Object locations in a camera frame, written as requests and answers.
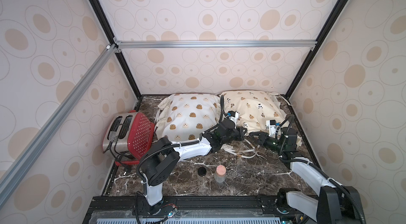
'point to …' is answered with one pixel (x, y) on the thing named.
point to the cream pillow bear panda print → (255, 109)
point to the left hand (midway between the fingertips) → (253, 131)
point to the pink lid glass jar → (220, 174)
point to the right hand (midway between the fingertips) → (256, 134)
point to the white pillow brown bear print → (185, 117)
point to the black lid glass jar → (202, 175)
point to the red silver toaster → (128, 138)
